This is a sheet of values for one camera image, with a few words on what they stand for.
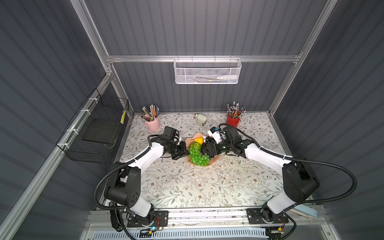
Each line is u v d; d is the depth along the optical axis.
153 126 1.05
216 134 0.78
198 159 0.85
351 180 0.41
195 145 0.92
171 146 0.73
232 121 1.04
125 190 0.45
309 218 0.73
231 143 0.68
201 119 1.09
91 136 0.71
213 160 0.90
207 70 1.24
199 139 0.99
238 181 0.87
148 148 0.56
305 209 0.72
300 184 0.46
